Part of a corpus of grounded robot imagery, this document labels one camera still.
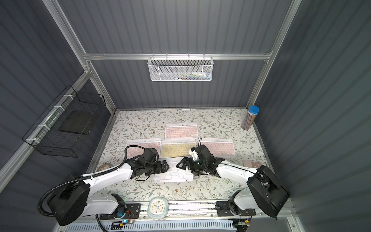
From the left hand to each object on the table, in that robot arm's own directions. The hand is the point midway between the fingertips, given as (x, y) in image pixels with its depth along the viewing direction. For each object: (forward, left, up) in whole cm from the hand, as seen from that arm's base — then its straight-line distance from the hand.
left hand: (165, 171), depth 85 cm
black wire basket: (+4, +49, +32) cm, 59 cm away
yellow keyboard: (+15, -6, -2) cm, 17 cm away
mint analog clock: (-19, +2, 0) cm, 19 cm away
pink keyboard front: (+31, -9, -2) cm, 32 cm away
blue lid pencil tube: (+33, -56, +17) cm, 67 cm away
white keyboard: (-2, -6, +1) cm, 7 cm away
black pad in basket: (+17, +44, +26) cm, 53 cm away
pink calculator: (+5, -54, -1) cm, 54 cm away
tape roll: (+4, +38, -2) cm, 39 cm away
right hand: (-1, -11, +5) cm, 12 cm away
